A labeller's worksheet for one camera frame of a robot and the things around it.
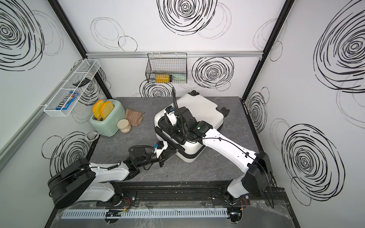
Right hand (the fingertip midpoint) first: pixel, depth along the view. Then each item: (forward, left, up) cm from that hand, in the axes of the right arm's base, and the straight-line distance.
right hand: (168, 125), depth 74 cm
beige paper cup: (+11, +33, -17) cm, 39 cm away
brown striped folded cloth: (+21, +30, -22) cm, 43 cm away
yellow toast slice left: (+13, +45, -2) cm, 47 cm away
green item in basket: (+30, -5, +8) cm, 32 cm away
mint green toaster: (+8, +41, -13) cm, 44 cm away
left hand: (-10, -4, -10) cm, 15 cm away
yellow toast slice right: (+13, +40, -3) cm, 42 cm away
